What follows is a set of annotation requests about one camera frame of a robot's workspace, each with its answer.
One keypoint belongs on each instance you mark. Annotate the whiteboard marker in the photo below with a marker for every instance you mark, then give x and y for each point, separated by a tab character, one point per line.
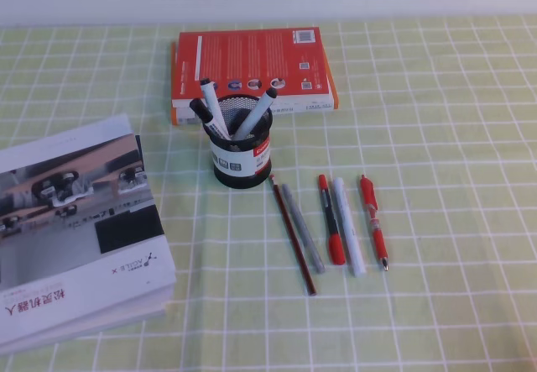
208	120
209	92
251	120

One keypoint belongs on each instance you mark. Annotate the white pen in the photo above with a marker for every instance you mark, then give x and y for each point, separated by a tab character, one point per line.
353	245

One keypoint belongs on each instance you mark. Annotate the grey pen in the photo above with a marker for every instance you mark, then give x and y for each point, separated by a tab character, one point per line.
303	230

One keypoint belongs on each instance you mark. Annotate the green checked tablecloth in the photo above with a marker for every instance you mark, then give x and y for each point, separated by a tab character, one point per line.
438	113

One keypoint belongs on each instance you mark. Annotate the black mesh pen holder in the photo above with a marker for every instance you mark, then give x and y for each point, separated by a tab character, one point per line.
246	163

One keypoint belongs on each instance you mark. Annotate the red orange book on top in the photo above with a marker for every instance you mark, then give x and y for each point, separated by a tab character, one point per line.
291	60

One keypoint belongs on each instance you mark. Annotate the red retractable gel pen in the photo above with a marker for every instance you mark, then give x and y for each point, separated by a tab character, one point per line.
371	205

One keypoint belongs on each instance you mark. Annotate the whiteboard marker, upright in holder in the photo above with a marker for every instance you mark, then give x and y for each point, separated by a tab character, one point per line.
209	92

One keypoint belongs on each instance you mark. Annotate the white brochure stack with photo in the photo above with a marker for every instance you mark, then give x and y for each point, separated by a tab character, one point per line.
82	245

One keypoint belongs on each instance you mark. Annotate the red and black marker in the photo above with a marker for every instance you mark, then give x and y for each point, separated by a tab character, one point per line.
335	247

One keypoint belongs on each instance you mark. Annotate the dark red pencil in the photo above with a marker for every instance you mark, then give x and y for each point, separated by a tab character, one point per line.
309	284

